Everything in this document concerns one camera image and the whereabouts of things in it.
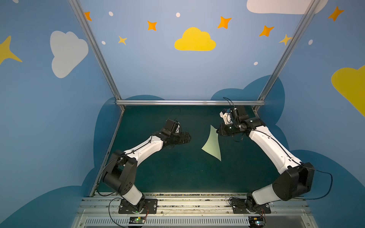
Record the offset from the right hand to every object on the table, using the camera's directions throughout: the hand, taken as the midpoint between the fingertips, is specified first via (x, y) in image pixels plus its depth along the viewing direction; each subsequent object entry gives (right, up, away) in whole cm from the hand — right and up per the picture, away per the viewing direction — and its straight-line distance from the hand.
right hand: (217, 129), depth 82 cm
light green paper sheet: (0, -13, +17) cm, 21 cm away
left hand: (-18, -6, +6) cm, 20 cm away
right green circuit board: (+18, -47, -10) cm, 51 cm away
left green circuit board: (-44, -46, -10) cm, 64 cm away
